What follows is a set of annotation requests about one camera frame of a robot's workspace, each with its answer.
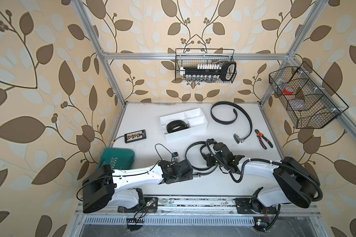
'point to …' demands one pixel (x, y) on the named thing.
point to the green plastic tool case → (119, 158)
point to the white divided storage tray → (195, 118)
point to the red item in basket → (287, 92)
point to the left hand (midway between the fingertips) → (185, 175)
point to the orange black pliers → (259, 135)
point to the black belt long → (198, 174)
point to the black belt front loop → (176, 125)
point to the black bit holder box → (135, 136)
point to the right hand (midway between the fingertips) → (204, 157)
